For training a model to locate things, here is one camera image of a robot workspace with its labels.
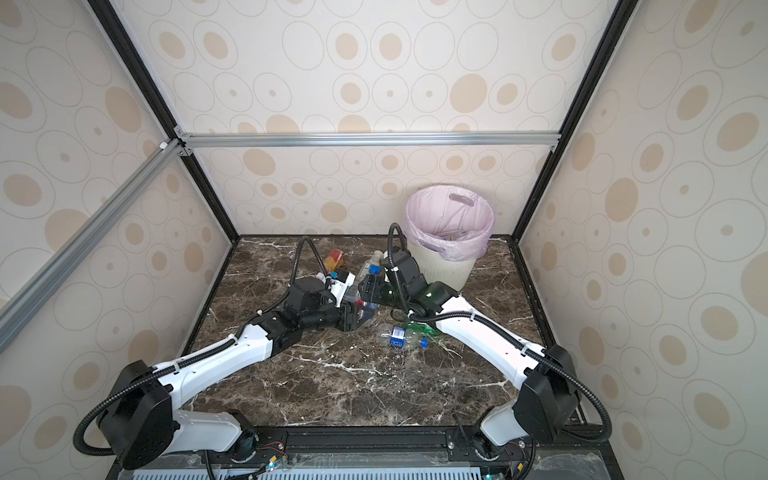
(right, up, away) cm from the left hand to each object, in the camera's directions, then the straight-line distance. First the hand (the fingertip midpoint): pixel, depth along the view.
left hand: (375, 310), depth 75 cm
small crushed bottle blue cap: (+6, -10, +12) cm, 17 cm away
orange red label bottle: (-16, +13, +32) cm, 38 cm away
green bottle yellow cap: (+11, -8, +14) cm, 20 cm away
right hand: (-2, +5, +3) cm, 6 cm away
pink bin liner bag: (+26, +27, +27) cm, 46 cm away
